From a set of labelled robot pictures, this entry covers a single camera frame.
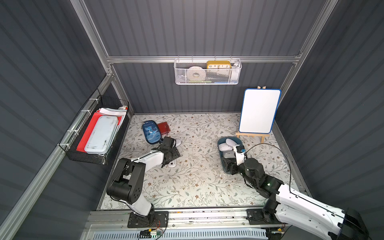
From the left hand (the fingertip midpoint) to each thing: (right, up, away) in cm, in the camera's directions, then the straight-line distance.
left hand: (174, 155), depth 95 cm
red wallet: (-10, +18, +14) cm, 24 cm away
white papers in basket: (-28, +27, -14) cm, 41 cm away
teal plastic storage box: (+34, +5, +3) cm, 34 cm away
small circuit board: (-9, -32, -24) cm, 42 cm away
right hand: (+33, +4, -17) cm, 37 cm away
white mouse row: (+1, +7, +7) cm, 10 cm away
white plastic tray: (-30, +15, -28) cm, 43 cm away
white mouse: (+38, +8, +4) cm, 39 cm away
